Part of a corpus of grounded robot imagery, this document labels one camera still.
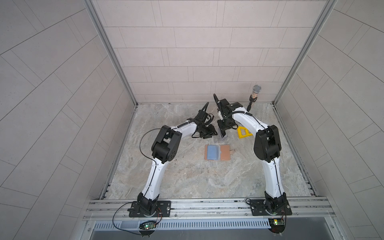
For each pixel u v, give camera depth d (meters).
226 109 0.71
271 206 0.63
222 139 0.94
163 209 0.71
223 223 0.68
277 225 0.68
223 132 0.92
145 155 0.54
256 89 0.87
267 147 0.56
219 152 0.89
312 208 0.72
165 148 0.58
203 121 0.85
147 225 0.64
